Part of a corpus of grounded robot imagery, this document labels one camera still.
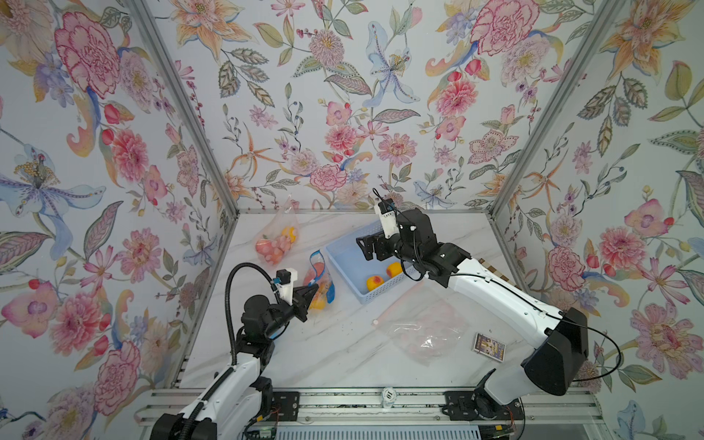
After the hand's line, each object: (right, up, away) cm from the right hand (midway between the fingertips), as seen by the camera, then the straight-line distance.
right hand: (370, 231), depth 77 cm
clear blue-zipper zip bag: (-14, -16, +9) cm, 23 cm away
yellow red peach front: (+2, -17, +16) cm, 23 cm away
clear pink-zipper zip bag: (-31, -1, +22) cm, 38 cm away
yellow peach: (-29, 0, +27) cm, 40 cm away
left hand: (-14, -16, +1) cm, 21 cm away
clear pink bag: (+19, -30, +11) cm, 37 cm away
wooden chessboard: (+47, -14, +23) cm, 54 cm away
